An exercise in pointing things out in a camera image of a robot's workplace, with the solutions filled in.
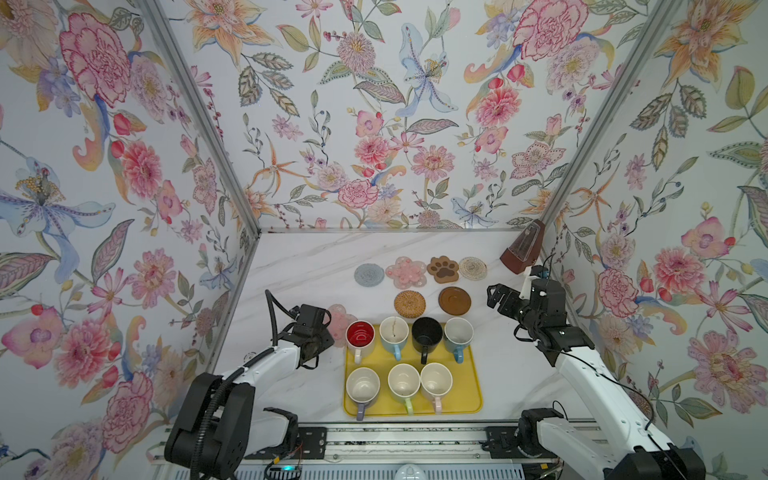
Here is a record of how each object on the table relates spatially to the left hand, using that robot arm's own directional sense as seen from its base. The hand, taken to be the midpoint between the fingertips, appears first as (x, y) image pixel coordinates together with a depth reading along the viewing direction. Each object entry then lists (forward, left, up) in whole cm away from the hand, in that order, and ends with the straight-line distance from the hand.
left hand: (331, 339), depth 91 cm
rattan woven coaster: (+13, -25, -1) cm, 28 cm away
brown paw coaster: (+27, -39, -2) cm, 47 cm away
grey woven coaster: (+24, -11, 0) cm, 27 cm away
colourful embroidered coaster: (+28, -49, -1) cm, 56 cm away
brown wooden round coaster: (+13, -40, -1) cm, 42 cm away
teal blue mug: (0, -38, +3) cm, 38 cm away
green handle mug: (-14, -21, +3) cm, 25 cm away
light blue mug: (+1, -19, +1) cm, 19 cm away
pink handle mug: (-13, -30, +1) cm, 33 cm away
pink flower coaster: (+25, -25, -1) cm, 35 cm away
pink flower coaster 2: (+5, -2, -2) cm, 6 cm away
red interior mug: (+1, -9, +2) cm, 9 cm away
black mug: (0, -29, +4) cm, 29 cm away
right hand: (+6, -49, +16) cm, 52 cm away
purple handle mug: (-14, -10, 0) cm, 17 cm away
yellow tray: (-16, -38, -2) cm, 41 cm away
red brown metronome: (+28, -65, +8) cm, 71 cm away
